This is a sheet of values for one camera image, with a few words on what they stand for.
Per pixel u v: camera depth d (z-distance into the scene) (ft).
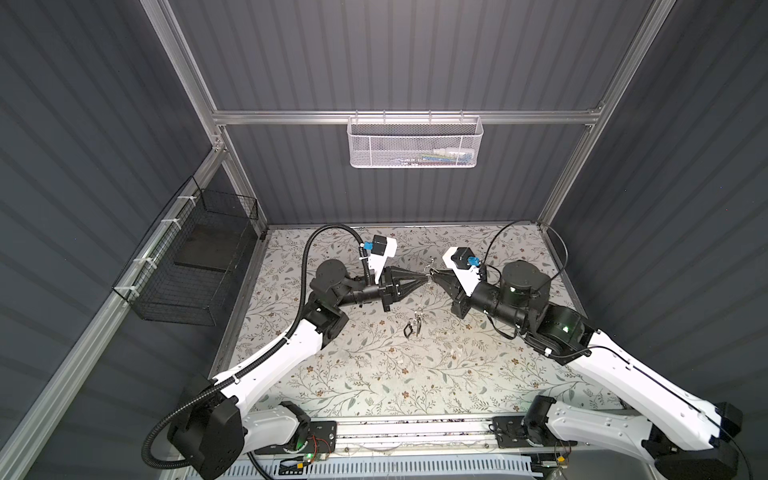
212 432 1.30
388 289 1.84
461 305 1.75
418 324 2.05
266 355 1.54
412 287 2.03
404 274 1.97
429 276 2.00
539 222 4.06
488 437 2.45
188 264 2.45
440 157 3.03
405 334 2.20
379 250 1.83
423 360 2.84
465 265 1.63
